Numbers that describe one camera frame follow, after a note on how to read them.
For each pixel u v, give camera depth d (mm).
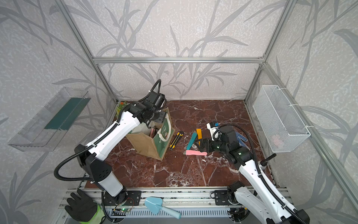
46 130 648
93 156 424
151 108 577
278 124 629
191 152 887
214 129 664
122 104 1238
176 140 959
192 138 963
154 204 717
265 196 422
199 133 988
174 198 752
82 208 691
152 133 961
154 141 721
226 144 552
